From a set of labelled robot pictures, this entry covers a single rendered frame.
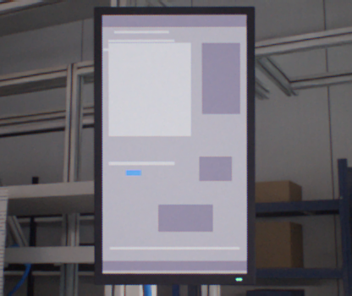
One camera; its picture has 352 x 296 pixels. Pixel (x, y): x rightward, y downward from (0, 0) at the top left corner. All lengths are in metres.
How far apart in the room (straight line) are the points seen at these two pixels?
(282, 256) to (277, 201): 0.38
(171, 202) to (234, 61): 0.28
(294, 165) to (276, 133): 0.30
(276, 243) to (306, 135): 0.98
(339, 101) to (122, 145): 3.80
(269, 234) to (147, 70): 3.27
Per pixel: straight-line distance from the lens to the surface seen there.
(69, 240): 2.15
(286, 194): 4.31
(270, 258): 4.30
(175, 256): 1.13
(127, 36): 1.13
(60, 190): 1.61
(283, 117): 4.90
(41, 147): 5.95
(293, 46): 2.01
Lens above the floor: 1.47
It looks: 11 degrees up
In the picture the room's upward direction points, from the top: straight up
